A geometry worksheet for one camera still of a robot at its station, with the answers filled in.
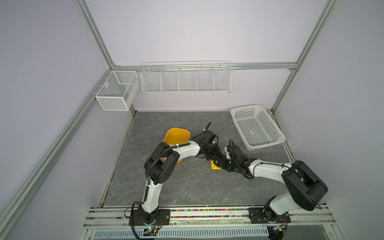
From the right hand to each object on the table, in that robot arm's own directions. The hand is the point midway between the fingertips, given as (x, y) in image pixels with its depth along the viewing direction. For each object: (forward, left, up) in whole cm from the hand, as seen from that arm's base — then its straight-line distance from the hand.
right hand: (216, 164), depth 89 cm
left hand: (+3, -5, +3) cm, 7 cm away
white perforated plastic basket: (+29, -33, -2) cm, 44 cm away
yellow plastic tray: (+21, +27, 0) cm, 34 cm away
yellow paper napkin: (-1, +2, 0) cm, 2 cm away
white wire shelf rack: (+48, +18, +29) cm, 59 cm away
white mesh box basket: (+40, +64, +24) cm, 79 cm away
